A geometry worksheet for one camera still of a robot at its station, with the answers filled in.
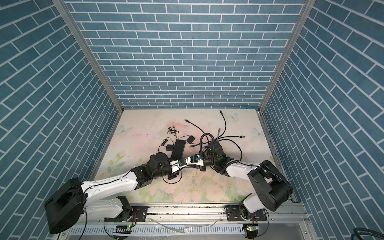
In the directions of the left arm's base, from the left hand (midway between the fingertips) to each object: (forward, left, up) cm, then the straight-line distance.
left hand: (184, 165), depth 81 cm
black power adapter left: (+16, +11, -8) cm, 21 cm away
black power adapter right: (+22, -3, -9) cm, 24 cm away
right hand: (+3, -1, +1) cm, 3 cm away
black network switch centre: (+15, +5, -9) cm, 18 cm away
